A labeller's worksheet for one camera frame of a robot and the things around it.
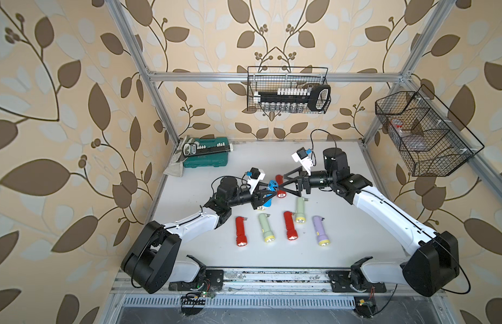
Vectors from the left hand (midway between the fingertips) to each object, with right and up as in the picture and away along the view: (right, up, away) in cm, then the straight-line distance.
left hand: (270, 187), depth 76 cm
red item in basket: (+53, +25, +4) cm, 58 cm away
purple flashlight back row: (-4, -7, -4) cm, 9 cm away
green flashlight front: (0, -21, +6) cm, 22 cm away
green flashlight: (+14, -15, +12) cm, 24 cm away
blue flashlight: (+1, +1, -3) cm, 3 cm away
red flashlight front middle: (+10, -20, +8) cm, 24 cm away
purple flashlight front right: (+22, -20, +7) cm, 30 cm away
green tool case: (-31, +10, +30) cm, 44 cm away
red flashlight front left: (-11, -22, +6) cm, 26 cm away
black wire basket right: (+59, +17, -3) cm, 62 cm away
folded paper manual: (-49, +6, +31) cm, 59 cm away
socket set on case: (-41, +16, +32) cm, 54 cm away
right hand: (+4, +2, -4) cm, 6 cm away
